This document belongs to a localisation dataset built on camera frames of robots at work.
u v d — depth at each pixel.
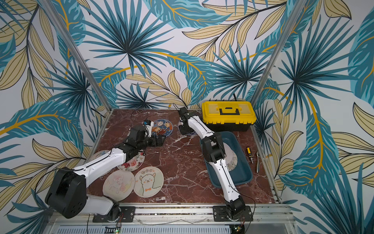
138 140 0.66
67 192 0.41
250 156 0.93
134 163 0.90
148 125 0.76
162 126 1.09
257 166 0.90
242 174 0.87
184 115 0.81
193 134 0.90
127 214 0.73
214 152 0.66
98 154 0.95
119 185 0.83
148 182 0.84
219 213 0.73
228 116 0.95
